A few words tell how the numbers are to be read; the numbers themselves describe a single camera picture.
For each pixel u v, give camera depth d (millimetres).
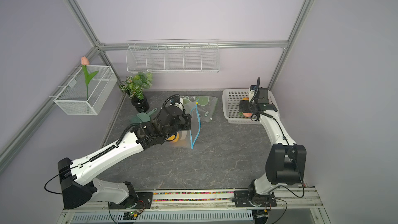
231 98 1119
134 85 869
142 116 1054
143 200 734
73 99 711
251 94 789
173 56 993
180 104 634
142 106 1040
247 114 1019
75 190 395
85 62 789
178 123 540
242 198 755
